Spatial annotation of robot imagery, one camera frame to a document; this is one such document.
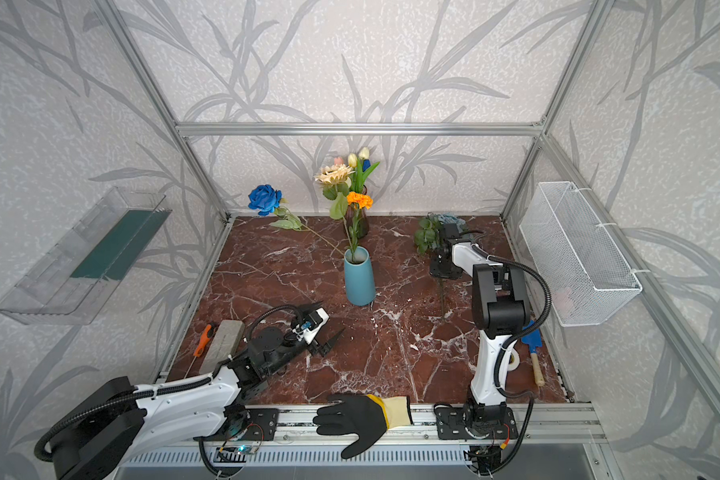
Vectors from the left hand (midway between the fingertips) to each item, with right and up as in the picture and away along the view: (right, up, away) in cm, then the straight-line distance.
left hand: (336, 308), depth 79 cm
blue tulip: (+7, +43, +17) cm, 47 cm away
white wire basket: (+54, +11, -18) cm, 58 cm away
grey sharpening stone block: (-32, -12, +6) cm, 35 cm away
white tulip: (+7, +46, +18) cm, 50 cm away
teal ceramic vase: (+6, +8, +5) cm, 11 cm away
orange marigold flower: (+6, +29, -1) cm, 29 cm away
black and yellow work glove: (+8, -26, -5) cm, 28 cm away
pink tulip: (-2, +44, +17) cm, 47 cm away
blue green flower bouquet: (+28, +19, +24) cm, 42 cm away
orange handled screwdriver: (-40, -13, +6) cm, 43 cm away
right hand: (+34, +10, +25) cm, 43 cm away
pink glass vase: (+6, +24, +2) cm, 24 cm away
